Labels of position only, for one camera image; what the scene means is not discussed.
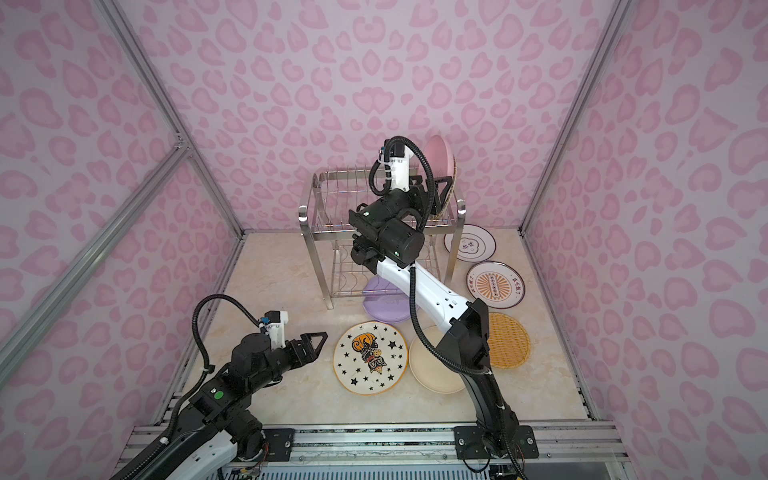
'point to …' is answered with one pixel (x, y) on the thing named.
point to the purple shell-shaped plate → (383, 301)
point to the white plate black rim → (477, 243)
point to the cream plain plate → (429, 369)
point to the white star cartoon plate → (370, 358)
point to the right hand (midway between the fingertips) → (444, 176)
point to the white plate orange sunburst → (497, 283)
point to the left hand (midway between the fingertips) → (318, 335)
